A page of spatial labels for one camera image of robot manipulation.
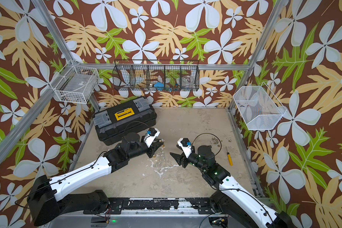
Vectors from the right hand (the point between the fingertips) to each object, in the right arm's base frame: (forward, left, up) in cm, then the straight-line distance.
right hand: (174, 148), depth 73 cm
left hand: (+4, +6, +2) cm, 8 cm away
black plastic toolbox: (+19, +39, -3) cm, 44 cm away
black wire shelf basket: (+52, +12, +10) cm, 54 cm away
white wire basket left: (+37, +61, +14) cm, 73 cm away
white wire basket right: (+24, -52, +6) cm, 57 cm away
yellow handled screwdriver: (+4, -37, -20) cm, 42 cm away
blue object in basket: (+44, +9, +7) cm, 45 cm away
